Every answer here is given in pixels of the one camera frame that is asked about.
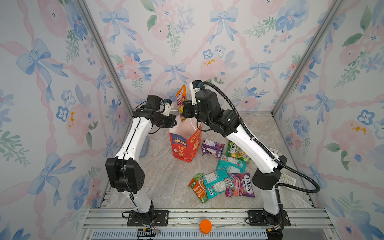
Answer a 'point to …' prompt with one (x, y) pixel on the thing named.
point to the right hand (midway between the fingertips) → (183, 101)
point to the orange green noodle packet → (198, 185)
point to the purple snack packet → (212, 147)
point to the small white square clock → (275, 151)
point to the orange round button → (205, 226)
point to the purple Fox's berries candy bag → (242, 186)
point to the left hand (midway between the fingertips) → (176, 121)
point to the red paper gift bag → (185, 138)
